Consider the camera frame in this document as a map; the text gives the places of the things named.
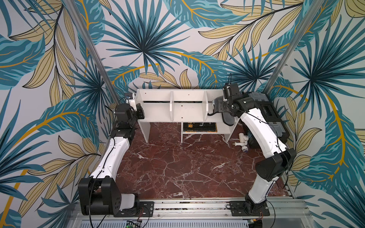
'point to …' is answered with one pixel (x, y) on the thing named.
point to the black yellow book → (199, 127)
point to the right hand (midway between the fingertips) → (224, 104)
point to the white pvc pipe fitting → (243, 142)
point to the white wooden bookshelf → (191, 107)
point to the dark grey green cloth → (228, 118)
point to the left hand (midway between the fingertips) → (138, 105)
